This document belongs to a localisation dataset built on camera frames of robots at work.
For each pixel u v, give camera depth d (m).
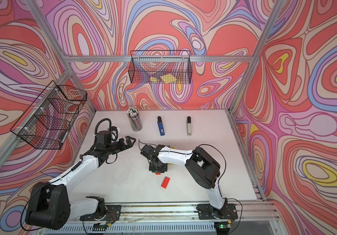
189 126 1.05
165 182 0.83
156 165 0.74
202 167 0.50
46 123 0.73
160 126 1.07
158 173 0.85
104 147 0.66
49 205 0.41
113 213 0.72
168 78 0.91
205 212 0.72
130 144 0.77
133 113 0.93
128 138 0.78
